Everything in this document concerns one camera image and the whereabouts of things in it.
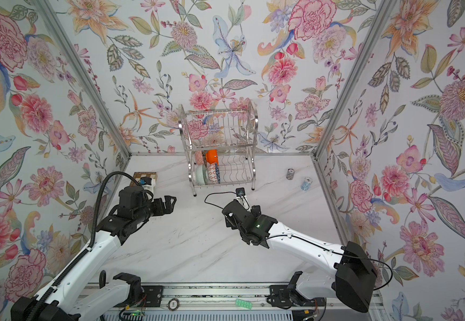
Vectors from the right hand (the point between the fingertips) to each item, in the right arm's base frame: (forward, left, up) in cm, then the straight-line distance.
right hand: (239, 209), depth 82 cm
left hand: (+2, +27, +4) cm, 28 cm away
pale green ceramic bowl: (+18, +18, -2) cm, 26 cm away
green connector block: (-31, -2, -12) cm, 34 cm away
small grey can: (+28, -27, -11) cm, 40 cm away
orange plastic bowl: (+33, +15, -3) cm, 36 cm away
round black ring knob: (-32, +23, -13) cm, 42 cm away
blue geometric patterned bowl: (+19, +12, -1) cm, 23 cm away
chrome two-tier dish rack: (+49, +12, -9) cm, 52 cm away
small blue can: (+21, -34, -10) cm, 41 cm away
